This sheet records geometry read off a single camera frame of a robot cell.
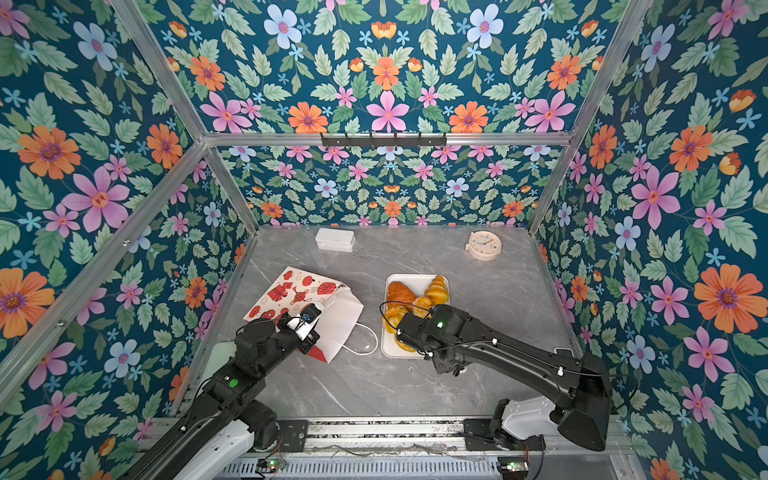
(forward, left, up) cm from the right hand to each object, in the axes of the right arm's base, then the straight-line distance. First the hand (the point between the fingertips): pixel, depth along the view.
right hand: (454, 358), depth 72 cm
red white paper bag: (+22, +45, -2) cm, 50 cm away
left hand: (+11, +33, +8) cm, 35 cm away
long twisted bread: (+26, +1, -9) cm, 28 cm away
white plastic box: (+49, +39, -9) cm, 63 cm away
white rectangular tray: (+31, +8, -13) cm, 35 cm away
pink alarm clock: (+47, -17, -11) cm, 52 cm away
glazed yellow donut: (+8, +13, -11) cm, 19 cm away
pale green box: (+5, +66, -11) cm, 67 cm away
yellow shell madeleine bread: (+15, +16, -6) cm, 23 cm away
